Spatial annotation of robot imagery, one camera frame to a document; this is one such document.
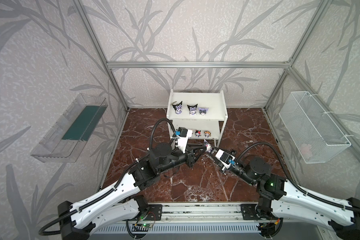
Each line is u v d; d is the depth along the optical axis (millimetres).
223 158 482
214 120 711
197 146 597
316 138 629
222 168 550
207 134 824
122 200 462
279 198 492
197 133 824
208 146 608
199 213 753
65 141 631
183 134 540
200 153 605
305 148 736
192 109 691
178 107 689
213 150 607
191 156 530
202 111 693
